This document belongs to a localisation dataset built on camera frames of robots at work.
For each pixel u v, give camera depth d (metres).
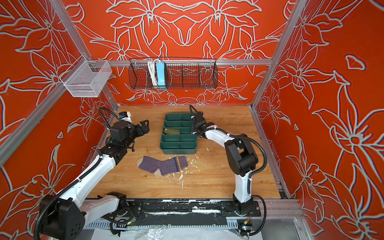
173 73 0.99
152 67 0.88
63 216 0.39
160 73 0.90
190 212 0.73
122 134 0.60
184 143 0.89
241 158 0.50
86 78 0.92
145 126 0.73
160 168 0.86
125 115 0.68
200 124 0.74
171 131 0.95
